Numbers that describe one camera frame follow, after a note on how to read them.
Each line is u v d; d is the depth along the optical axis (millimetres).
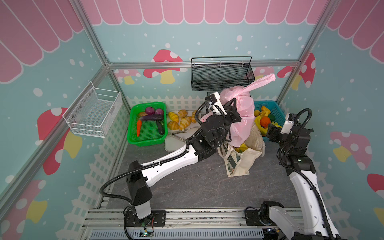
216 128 446
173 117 1179
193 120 442
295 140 507
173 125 1088
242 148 852
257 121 1004
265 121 1026
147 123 1133
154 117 1121
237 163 770
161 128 1080
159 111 1146
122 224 708
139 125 1112
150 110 1117
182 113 1163
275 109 1144
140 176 426
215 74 943
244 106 598
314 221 393
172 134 1048
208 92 993
